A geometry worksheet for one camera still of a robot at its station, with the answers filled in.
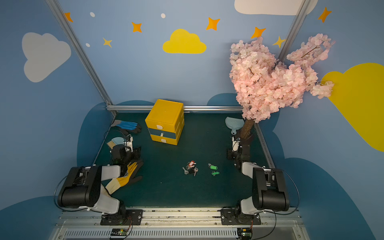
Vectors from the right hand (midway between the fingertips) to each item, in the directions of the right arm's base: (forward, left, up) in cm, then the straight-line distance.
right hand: (232, 147), depth 96 cm
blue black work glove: (+15, +77, -2) cm, 78 cm away
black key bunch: (-15, +26, -5) cm, 31 cm away
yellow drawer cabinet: (+4, +42, +19) cm, 46 cm away
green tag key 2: (-16, +12, -5) cm, 21 cm away
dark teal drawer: (+4, +46, +7) cm, 47 cm away
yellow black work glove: (-24, +62, -2) cm, 66 cm away
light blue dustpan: (+24, -5, -4) cm, 25 cm away
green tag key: (-12, +13, -5) cm, 18 cm away
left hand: (-4, +62, +2) cm, 62 cm away
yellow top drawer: (+3, +45, +15) cm, 48 cm away
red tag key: (-11, +26, -4) cm, 29 cm away
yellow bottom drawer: (+3, +45, +1) cm, 46 cm away
